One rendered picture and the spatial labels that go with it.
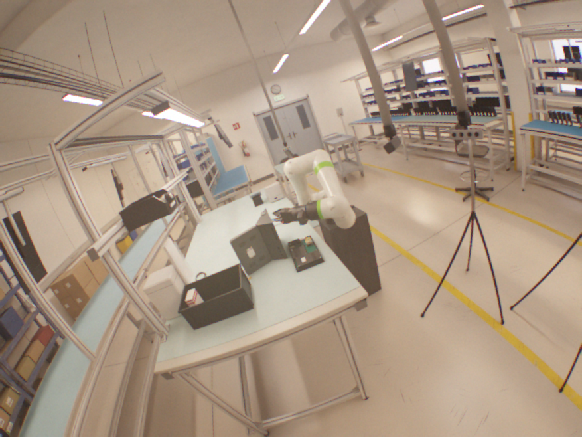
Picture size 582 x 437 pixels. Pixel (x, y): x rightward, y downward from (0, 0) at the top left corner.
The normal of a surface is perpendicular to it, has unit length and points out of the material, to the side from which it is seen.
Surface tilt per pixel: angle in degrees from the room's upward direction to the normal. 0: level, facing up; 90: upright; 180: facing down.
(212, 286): 90
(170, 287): 90
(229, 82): 90
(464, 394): 0
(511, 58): 90
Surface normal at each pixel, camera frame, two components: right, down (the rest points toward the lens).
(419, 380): -0.33, -0.86
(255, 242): 0.52, 0.17
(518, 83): -0.92, 0.39
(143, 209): 0.22, 0.32
